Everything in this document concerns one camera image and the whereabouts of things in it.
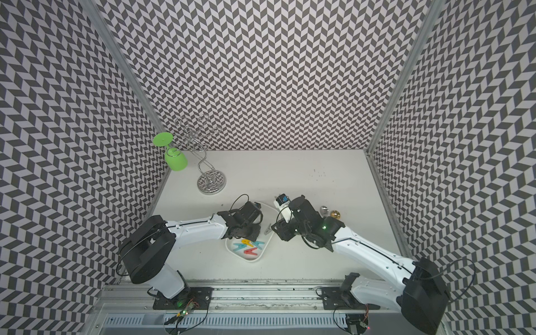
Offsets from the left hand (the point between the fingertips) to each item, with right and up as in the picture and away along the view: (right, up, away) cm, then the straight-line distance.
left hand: (254, 234), depth 89 cm
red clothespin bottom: (-1, -5, -5) cm, 8 cm away
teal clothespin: (+2, -3, -4) cm, 5 cm away
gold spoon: (+36, +8, +3) cm, 37 cm away
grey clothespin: (+6, +2, 0) cm, 6 cm away
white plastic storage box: (0, -6, -5) cm, 7 cm away
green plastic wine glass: (-33, +32, -2) cm, 46 cm away
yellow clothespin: (-2, -2, -4) cm, 5 cm away
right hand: (+10, +6, -11) cm, 17 cm away
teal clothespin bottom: (-5, -3, -4) cm, 7 cm away
